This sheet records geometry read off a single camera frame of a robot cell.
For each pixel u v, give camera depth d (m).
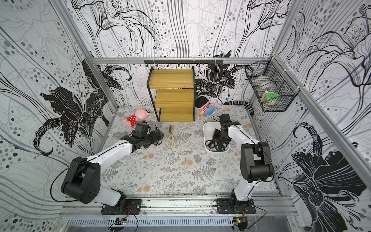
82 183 0.43
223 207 0.72
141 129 0.68
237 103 1.19
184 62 0.94
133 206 0.73
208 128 1.05
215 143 0.96
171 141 0.98
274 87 0.78
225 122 0.70
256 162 0.47
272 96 0.78
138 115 1.04
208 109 1.11
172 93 1.08
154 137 0.80
